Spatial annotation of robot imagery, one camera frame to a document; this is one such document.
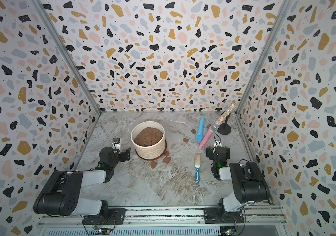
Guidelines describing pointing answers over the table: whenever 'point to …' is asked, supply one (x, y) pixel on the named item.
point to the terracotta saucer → (156, 158)
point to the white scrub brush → (197, 161)
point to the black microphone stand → (225, 129)
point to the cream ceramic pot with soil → (149, 137)
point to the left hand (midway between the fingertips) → (123, 146)
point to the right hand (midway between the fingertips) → (219, 146)
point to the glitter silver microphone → (215, 127)
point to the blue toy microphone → (199, 136)
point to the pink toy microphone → (210, 132)
